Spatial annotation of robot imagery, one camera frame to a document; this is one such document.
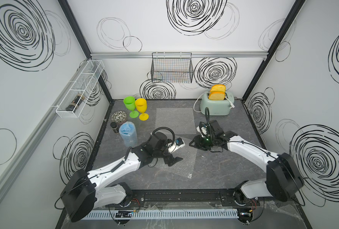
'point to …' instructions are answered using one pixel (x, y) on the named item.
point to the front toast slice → (217, 95)
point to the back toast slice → (218, 87)
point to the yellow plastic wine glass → (141, 104)
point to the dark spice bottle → (114, 127)
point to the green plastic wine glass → (130, 103)
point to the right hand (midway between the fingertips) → (191, 146)
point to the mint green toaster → (216, 107)
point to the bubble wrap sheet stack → (180, 120)
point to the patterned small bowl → (119, 117)
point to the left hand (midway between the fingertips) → (178, 150)
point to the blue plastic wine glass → (128, 131)
